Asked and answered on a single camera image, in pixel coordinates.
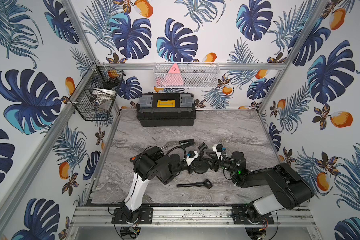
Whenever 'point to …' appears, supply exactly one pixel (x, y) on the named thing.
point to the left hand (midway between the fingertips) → (201, 159)
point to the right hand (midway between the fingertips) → (205, 154)
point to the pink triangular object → (173, 79)
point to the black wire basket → (93, 97)
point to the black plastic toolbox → (166, 109)
